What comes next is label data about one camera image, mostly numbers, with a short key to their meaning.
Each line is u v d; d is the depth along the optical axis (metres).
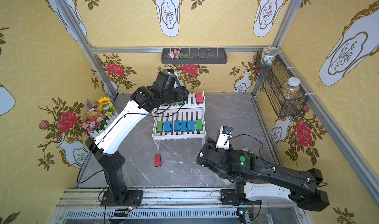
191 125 0.85
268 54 0.84
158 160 0.88
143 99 0.47
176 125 0.86
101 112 0.90
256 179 0.43
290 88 0.65
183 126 0.85
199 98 0.80
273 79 0.99
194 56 0.92
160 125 0.86
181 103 0.77
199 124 0.86
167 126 0.84
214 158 0.46
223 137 0.56
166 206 0.72
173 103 0.63
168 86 0.53
